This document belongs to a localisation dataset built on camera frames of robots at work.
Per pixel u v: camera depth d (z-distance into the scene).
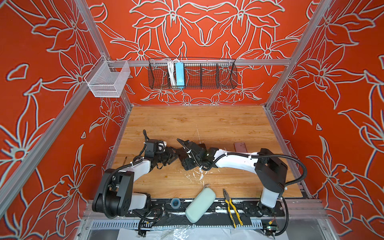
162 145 0.87
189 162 0.74
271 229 0.68
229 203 0.74
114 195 0.42
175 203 0.76
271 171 0.46
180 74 0.89
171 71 0.89
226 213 0.72
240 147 0.96
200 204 0.72
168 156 0.78
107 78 0.93
